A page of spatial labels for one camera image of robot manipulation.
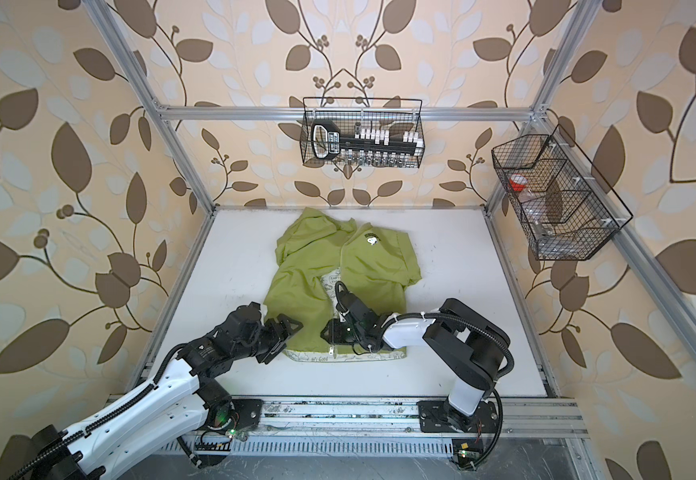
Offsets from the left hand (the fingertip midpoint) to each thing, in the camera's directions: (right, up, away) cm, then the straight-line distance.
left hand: (300, 332), depth 78 cm
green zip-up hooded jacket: (+1, +20, +23) cm, 30 cm away
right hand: (+5, -4, +7) cm, 10 cm away
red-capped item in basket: (+59, +40, +2) cm, 72 cm away
